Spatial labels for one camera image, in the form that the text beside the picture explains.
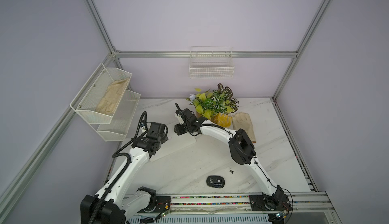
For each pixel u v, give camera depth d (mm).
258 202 739
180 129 851
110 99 786
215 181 782
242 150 592
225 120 1061
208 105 836
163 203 732
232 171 839
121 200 396
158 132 615
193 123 758
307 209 734
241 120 1058
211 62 951
